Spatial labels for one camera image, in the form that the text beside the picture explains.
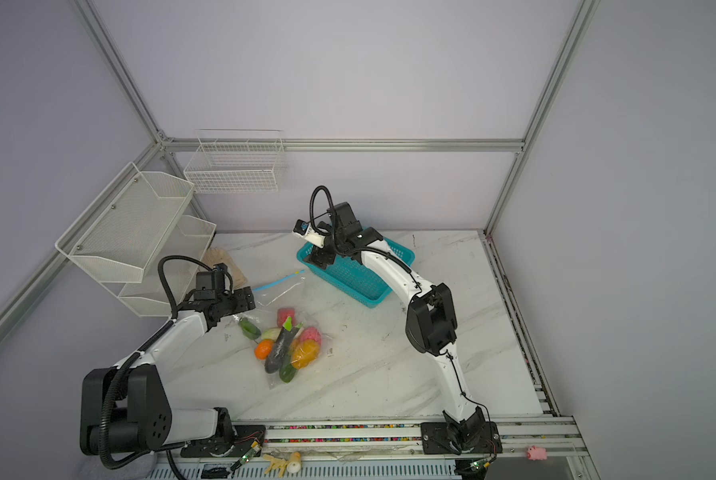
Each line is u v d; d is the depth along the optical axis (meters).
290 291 0.95
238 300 0.81
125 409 0.41
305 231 0.75
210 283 0.68
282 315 0.88
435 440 0.73
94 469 0.67
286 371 0.80
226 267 0.82
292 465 0.69
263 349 0.82
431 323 0.55
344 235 0.70
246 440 0.73
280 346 0.82
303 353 0.80
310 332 0.87
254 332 0.88
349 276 1.08
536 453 0.70
